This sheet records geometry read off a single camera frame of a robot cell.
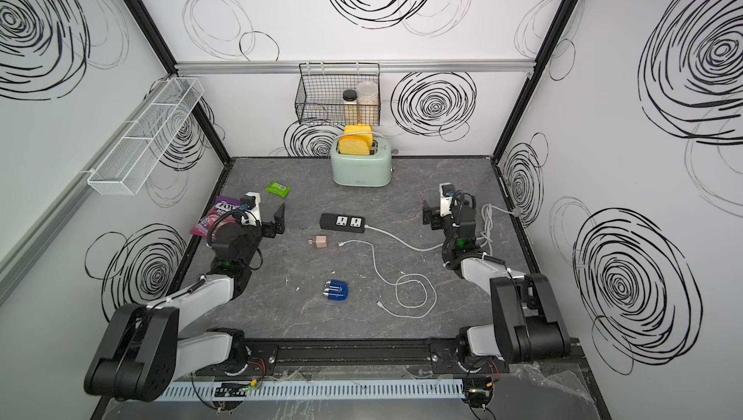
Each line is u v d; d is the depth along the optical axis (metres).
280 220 0.79
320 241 0.93
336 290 0.83
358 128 1.02
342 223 0.97
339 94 0.89
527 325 0.44
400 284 0.87
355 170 1.05
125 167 0.71
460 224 0.66
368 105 0.85
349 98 0.85
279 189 1.08
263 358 0.73
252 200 0.72
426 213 0.81
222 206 1.02
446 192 0.76
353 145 0.98
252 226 0.72
